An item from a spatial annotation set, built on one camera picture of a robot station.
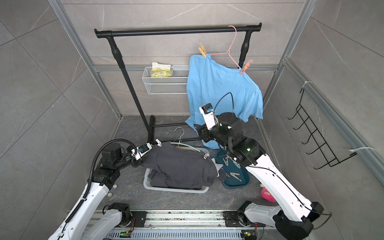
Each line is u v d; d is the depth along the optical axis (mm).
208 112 502
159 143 720
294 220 380
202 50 726
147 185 768
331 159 578
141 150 606
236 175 877
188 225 730
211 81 792
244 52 657
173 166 738
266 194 767
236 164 918
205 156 700
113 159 564
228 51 649
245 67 639
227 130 423
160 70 856
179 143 730
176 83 880
